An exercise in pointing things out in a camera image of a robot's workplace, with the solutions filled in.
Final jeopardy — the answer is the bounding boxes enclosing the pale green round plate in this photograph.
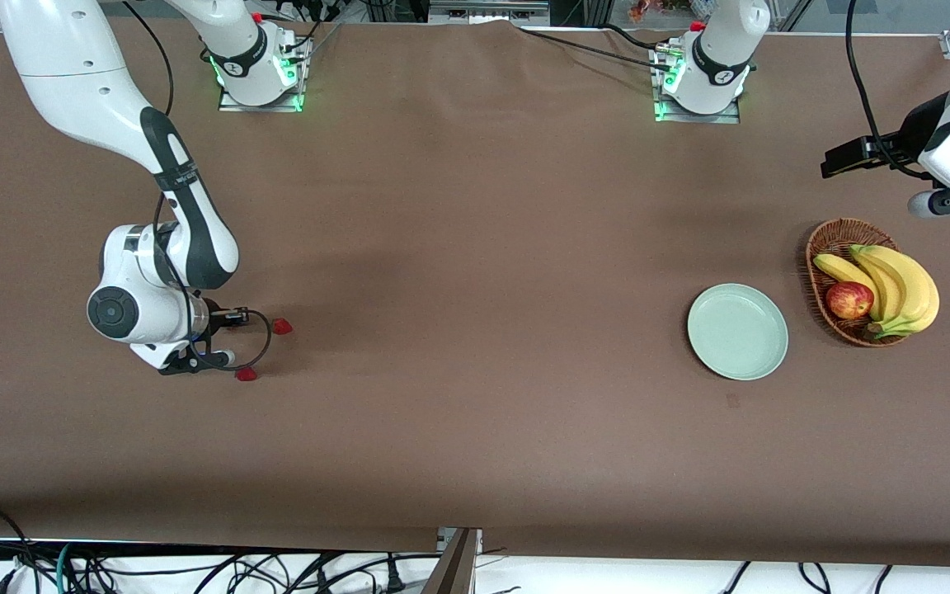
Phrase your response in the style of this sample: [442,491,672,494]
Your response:
[687,283,789,381]

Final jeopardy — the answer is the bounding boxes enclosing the brown wicker basket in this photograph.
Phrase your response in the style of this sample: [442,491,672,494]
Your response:
[806,218,915,348]

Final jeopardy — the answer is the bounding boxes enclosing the short yellow banana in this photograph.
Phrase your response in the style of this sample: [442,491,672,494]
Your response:
[813,252,882,321]

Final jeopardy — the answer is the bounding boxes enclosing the medium yellow banana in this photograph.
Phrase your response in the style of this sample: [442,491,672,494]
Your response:
[849,244,905,323]

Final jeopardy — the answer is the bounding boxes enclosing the red apple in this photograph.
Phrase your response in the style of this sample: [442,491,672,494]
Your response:
[825,281,875,321]

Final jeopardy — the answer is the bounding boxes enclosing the large yellow banana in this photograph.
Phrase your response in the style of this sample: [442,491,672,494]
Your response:
[858,245,940,340]

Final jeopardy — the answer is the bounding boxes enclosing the brown table cover sheet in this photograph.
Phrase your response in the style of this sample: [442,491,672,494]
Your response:
[0,15,950,570]

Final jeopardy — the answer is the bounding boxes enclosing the orange toy items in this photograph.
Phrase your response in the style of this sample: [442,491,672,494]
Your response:
[628,0,694,21]

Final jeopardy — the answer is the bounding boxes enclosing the short black cable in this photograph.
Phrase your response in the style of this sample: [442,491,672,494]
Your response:
[275,21,323,63]
[603,23,670,52]

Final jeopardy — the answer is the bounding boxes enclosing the long black cable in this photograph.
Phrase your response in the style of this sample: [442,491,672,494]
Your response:
[512,25,684,73]

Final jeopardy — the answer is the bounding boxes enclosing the grey metal rail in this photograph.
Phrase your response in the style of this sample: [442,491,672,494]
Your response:
[428,0,552,24]

